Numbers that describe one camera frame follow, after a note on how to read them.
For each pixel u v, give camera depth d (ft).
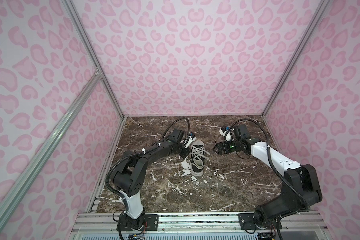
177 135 2.46
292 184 1.41
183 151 2.71
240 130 2.29
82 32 2.48
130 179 1.56
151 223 2.41
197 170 2.77
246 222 2.41
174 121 2.39
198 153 3.03
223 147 2.54
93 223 2.46
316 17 2.37
